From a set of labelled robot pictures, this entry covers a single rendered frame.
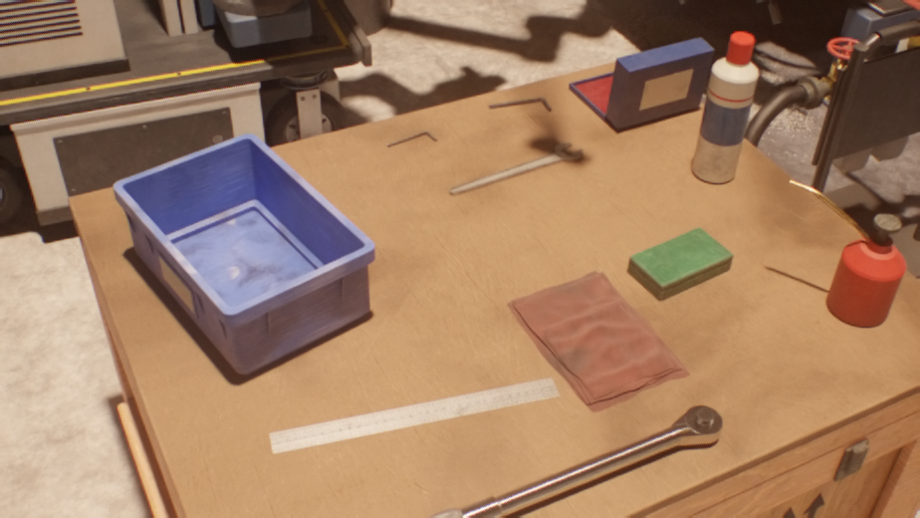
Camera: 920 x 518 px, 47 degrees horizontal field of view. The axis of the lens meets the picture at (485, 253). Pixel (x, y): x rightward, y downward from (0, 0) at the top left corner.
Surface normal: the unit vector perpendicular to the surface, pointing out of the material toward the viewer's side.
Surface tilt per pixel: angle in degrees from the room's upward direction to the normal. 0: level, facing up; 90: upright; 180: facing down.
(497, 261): 0
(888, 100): 90
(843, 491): 90
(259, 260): 0
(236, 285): 0
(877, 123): 90
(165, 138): 90
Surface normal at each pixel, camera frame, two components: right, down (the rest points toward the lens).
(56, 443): 0.04, -0.76
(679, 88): 0.47, 0.65
